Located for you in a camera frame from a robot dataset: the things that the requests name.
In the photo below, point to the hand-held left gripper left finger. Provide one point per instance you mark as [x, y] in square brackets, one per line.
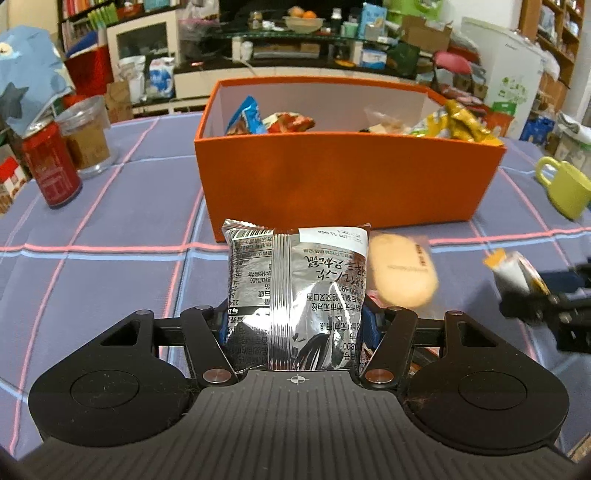
[221, 328]

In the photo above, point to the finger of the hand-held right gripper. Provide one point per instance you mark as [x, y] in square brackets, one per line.
[561, 280]
[526, 307]

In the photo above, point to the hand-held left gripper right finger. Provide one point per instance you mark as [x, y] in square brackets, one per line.
[374, 330]

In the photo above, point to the yellow white snack packet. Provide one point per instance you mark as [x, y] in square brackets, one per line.
[508, 274]

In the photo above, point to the clear-wrapped bun packet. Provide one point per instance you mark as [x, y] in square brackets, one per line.
[401, 272]

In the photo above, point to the silver snack packet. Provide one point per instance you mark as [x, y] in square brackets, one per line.
[295, 286]

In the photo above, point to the orange cardboard box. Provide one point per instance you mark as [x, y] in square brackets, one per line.
[323, 184]

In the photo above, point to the mustard yellow snack packet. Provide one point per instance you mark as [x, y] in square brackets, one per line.
[466, 122]

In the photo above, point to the clear biscuit bag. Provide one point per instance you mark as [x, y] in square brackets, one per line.
[388, 122]

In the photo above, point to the bright blue snack packet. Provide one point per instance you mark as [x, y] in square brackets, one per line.
[247, 117]

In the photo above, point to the red snack packet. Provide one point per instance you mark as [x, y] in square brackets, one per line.
[291, 122]

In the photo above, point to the green mug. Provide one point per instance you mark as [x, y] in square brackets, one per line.
[570, 191]

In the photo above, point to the blue plaid tablecloth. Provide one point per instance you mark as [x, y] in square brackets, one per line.
[115, 277]

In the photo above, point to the white chest freezer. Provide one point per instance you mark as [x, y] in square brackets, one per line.
[508, 60]

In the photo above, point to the red soda can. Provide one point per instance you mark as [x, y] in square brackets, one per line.
[51, 170]

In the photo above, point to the red folding chair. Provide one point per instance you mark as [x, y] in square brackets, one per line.
[452, 60]

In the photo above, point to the red white carton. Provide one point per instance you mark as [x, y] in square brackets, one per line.
[11, 184]

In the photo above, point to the white blue tissue pack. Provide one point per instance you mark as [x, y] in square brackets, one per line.
[161, 78]

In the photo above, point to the glass top television stand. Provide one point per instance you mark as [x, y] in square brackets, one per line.
[277, 76]

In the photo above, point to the wooden shelf unit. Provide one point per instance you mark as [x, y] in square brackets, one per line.
[531, 14]

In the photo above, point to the brown cardboard box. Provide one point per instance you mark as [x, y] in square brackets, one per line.
[425, 34]

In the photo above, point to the red bag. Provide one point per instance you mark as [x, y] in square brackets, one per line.
[90, 69]

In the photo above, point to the white glass-door cabinet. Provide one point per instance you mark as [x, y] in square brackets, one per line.
[111, 50]

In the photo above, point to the blue printed carton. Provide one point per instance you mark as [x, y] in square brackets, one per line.
[371, 18]

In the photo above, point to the fruit bowl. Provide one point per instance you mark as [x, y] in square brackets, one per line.
[302, 25]

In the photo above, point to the green plastic rack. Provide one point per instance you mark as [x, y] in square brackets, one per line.
[406, 7]

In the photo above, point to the orange fruit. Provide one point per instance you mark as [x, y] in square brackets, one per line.
[310, 14]
[296, 11]

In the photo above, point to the black television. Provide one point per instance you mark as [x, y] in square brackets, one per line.
[240, 5]

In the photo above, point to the blue star-print cloth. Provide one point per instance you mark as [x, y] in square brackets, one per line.
[27, 69]

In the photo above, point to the dark bookshelf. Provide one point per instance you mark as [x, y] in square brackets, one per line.
[101, 18]

